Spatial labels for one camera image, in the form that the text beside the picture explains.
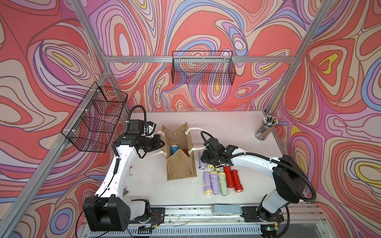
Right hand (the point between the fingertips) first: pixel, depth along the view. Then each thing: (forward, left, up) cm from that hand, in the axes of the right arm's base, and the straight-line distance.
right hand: (204, 162), depth 86 cm
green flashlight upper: (-3, -8, -3) cm, 9 cm away
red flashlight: (-6, -14, -3) cm, 15 cm away
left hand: (+5, +21, +15) cm, 26 cm away
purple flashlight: (0, +1, -3) cm, 3 cm away
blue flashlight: (+12, +18, -2) cm, 22 cm away
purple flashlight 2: (-11, -1, -2) cm, 12 cm away
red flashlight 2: (-13, -18, -3) cm, 23 cm away
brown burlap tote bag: (-1, +14, +18) cm, 22 cm away
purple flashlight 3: (-11, -5, -2) cm, 13 cm away
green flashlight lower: (-11, -10, -3) cm, 15 cm away
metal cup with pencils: (+20, -42, +11) cm, 48 cm away
